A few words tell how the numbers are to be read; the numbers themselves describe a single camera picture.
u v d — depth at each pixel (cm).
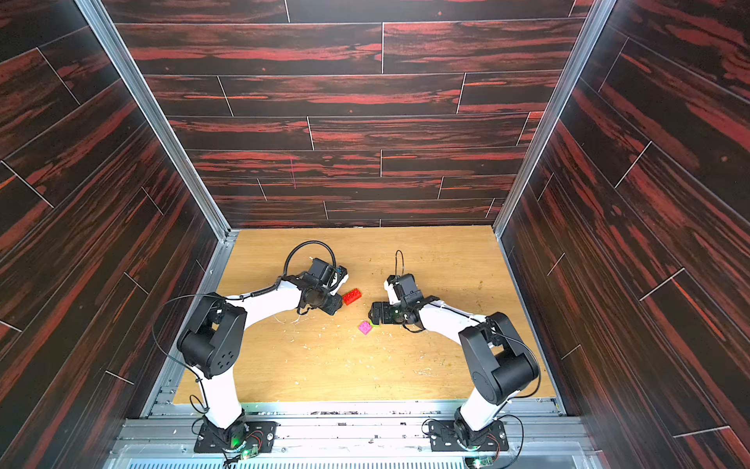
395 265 111
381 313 82
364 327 93
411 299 73
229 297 55
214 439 68
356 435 75
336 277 86
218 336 50
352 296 99
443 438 73
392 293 78
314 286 77
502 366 46
